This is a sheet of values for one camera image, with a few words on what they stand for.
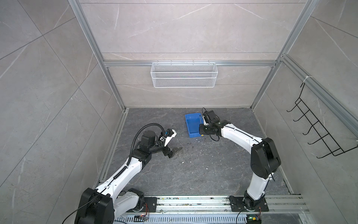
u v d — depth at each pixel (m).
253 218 0.70
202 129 0.83
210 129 0.68
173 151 0.69
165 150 0.69
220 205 0.75
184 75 1.01
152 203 0.73
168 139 0.65
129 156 0.55
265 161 0.48
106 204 0.39
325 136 0.63
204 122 0.76
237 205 0.73
